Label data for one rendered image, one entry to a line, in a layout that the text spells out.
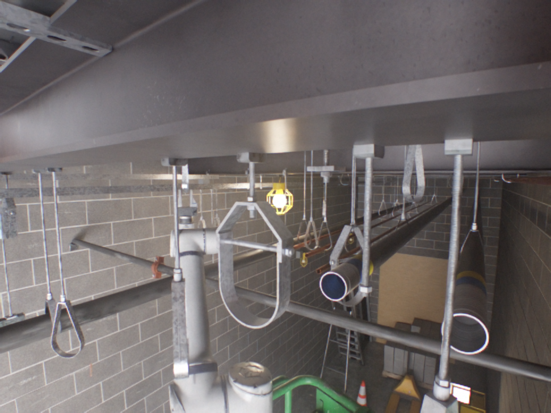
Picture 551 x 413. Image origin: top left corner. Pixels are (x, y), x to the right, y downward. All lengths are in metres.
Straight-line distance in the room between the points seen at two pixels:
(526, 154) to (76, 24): 2.04
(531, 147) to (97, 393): 3.71
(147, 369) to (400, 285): 6.11
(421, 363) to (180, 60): 7.07
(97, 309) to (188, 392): 0.57
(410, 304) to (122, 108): 7.89
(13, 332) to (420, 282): 7.48
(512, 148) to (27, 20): 2.07
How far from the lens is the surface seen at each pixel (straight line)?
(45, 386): 3.15
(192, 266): 1.24
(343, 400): 1.53
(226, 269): 0.53
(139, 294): 1.55
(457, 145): 0.34
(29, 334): 1.40
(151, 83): 0.51
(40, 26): 0.59
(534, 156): 2.11
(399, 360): 7.31
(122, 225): 2.99
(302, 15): 0.35
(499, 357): 1.03
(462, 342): 0.68
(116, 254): 2.15
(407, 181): 1.06
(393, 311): 8.32
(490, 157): 2.10
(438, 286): 7.88
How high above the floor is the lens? 4.24
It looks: 5 degrees down
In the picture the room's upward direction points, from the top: straight up
